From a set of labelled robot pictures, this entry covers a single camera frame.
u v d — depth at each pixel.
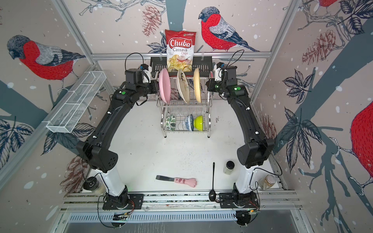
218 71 0.70
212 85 0.70
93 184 0.70
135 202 0.73
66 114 0.76
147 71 0.68
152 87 0.69
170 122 0.99
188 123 0.90
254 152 0.47
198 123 0.92
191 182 0.79
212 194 0.76
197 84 0.70
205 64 0.95
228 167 0.76
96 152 0.45
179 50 0.83
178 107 1.03
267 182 0.71
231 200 0.73
